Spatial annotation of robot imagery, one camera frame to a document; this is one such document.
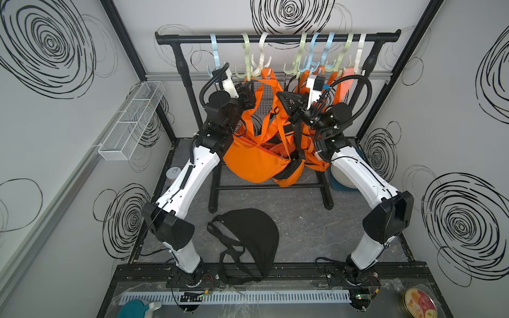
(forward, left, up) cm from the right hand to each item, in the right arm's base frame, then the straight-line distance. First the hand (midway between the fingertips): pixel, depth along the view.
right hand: (279, 93), depth 59 cm
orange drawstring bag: (-7, +1, -28) cm, 29 cm away
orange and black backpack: (-26, +5, -51) cm, 58 cm away
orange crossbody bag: (-1, +5, -25) cm, 26 cm away
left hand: (+7, +9, 0) cm, 12 cm away
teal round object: (-51, +46, -47) cm, 83 cm away
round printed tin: (-47, -49, -50) cm, 84 cm away
